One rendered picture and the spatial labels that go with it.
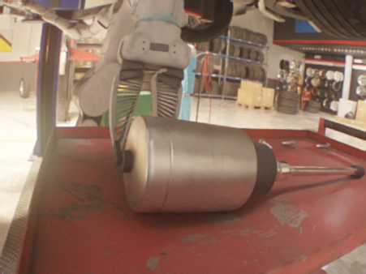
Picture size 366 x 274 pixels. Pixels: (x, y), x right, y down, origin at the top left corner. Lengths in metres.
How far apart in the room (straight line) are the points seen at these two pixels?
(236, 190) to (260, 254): 0.07
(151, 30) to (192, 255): 0.28
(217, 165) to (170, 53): 0.19
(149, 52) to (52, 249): 0.27
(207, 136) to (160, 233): 0.10
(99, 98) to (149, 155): 0.90
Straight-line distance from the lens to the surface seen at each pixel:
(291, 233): 0.30
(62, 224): 0.27
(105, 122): 2.31
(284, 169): 0.35
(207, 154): 0.24
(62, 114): 4.82
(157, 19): 0.39
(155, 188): 0.23
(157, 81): 0.40
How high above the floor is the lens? 1.00
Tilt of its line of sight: 14 degrees down
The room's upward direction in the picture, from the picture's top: 6 degrees clockwise
